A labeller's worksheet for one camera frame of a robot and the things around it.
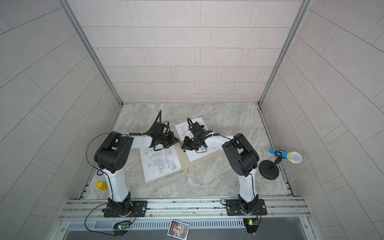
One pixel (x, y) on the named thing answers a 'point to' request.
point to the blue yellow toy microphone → (293, 157)
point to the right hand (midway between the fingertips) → (181, 148)
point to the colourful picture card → (178, 229)
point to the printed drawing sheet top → (158, 163)
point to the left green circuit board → (122, 227)
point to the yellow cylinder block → (102, 186)
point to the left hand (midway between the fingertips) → (183, 137)
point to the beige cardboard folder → (185, 164)
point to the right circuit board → (252, 225)
